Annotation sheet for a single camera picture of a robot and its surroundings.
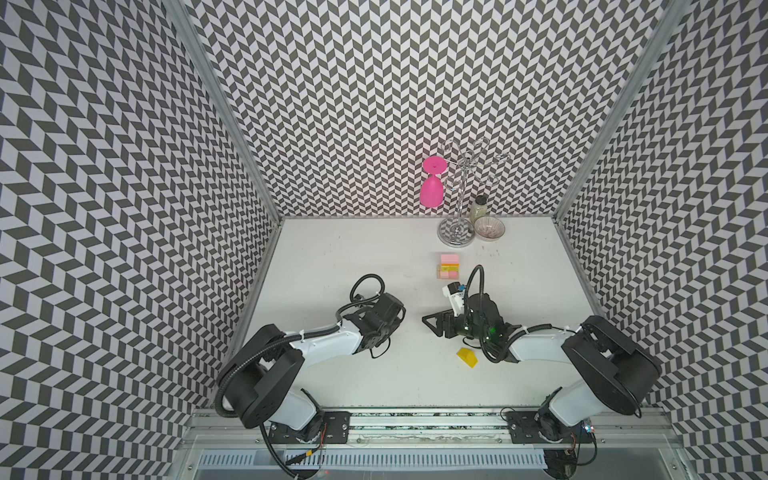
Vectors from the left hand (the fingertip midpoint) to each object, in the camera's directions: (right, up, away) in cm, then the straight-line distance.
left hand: (395, 321), depth 89 cm
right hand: (+10, -1, -3) cm, 10 cm away
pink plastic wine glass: (+11, +41, +6) cm, 43 cm away
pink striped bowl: (+35, +29, +23) cm, 51 cm away
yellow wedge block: (+20, -8, -7) cm, 23 cm away
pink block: (+17, +19, +7) cm, 26 cm away
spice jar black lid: (+32, +40, +22) cm, 56 cm away
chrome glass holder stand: (+24, +28, +23) cm, 43 cm away
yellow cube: (+17, +15, +9) cm, 24 cm away
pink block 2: (+18, +13, +10) cm, 24 cm away
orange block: (+18, +16, +10) cm, 26 cm away
